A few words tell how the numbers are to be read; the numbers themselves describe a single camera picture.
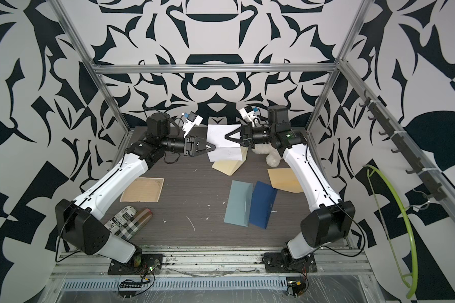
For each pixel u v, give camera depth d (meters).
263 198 0.92
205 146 0.67
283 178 0.99
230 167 1.02
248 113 0.66
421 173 0.51
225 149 0.67
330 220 0.41
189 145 0.61
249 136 0.61
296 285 0.71
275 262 0.74
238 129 0.66
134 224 0.81
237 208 0.90
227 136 0.67
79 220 0.41
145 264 0.73
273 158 0.94
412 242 0.51
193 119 0.63
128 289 0.71
